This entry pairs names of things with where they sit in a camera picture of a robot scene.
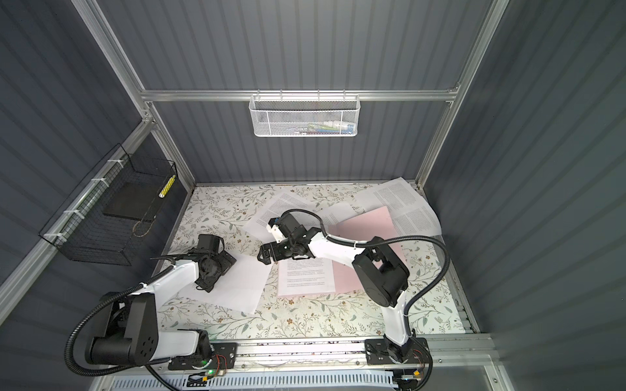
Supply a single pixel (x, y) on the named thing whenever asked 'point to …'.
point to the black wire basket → (108, 218)
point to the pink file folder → (376, 224)
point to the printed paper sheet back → (330, 213)
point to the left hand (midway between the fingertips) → (225, 269)
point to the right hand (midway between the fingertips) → (270, 257)
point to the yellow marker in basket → (166, 186)
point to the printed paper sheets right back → (411, 214)
